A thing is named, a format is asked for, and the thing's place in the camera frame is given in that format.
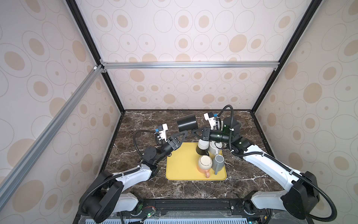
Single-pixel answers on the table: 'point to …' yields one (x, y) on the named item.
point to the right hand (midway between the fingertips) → (192, 133)
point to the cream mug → (214, 147)
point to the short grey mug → (218, 163)
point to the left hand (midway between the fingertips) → (190, 135)
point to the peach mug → (204, 163)
